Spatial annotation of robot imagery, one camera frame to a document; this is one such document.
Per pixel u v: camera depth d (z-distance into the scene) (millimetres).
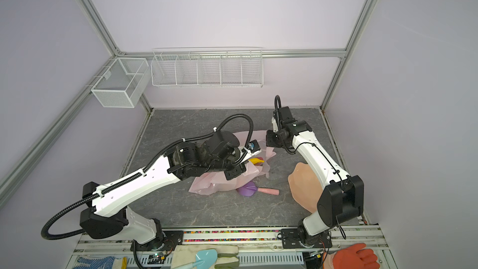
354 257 687
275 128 754
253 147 526
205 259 687
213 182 710
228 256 713
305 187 874
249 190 844
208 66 1017
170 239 738
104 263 684
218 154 464
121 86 961
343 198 423
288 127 580
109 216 417
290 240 736
